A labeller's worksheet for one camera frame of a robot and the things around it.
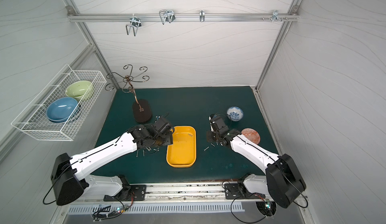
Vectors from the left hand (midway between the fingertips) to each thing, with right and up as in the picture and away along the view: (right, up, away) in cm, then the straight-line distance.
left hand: (170, 140), depth 78 cm
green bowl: (-45, +26, -5) cm, 52 cm away
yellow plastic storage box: (+6, -10, +8) cm, 14 cm away
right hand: (+22, +2, +9) cm, 24 cm away
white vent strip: (-34, -31, -8) cm, 47 cm away
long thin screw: (-7, +2, -26) cm, 27 cm away
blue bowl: (-45, +17, -14) cm, 50 cm away
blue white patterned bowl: (+41, +12, +26) cm, 50 cm away
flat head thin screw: (+24, -6, +13) cm, 28 cm away
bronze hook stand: (-25, +15, +26) cm, 39 cm away
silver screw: (+20, -8, +10) cm, 24 cm away
